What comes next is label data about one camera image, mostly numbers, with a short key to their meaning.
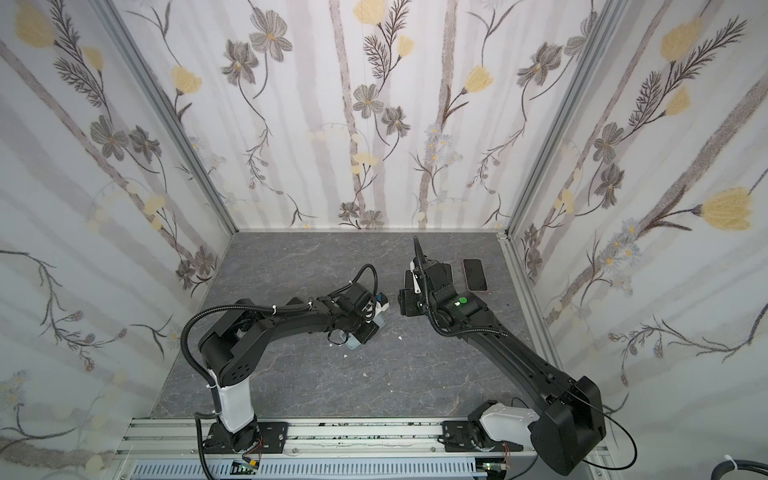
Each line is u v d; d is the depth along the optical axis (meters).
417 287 0.70
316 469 0.70
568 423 0.39
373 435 0.75
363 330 0.82
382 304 0.85
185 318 0.95
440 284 0.59
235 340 0.53
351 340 0.83
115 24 0.69
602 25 0.70
